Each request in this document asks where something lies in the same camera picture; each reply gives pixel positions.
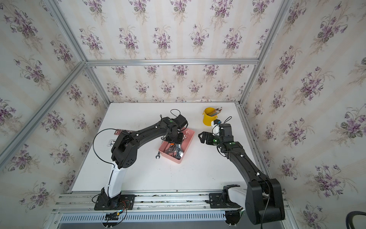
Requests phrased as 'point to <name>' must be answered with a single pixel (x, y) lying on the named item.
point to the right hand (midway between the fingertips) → (206, 136)
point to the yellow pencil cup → (208, 119)
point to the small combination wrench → (158, 155)
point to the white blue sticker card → (111, 142)
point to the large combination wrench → (177, 153)
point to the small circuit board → (112, 216)
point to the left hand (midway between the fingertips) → (180, 142)
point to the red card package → (117, 131)
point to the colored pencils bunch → (216, 112)
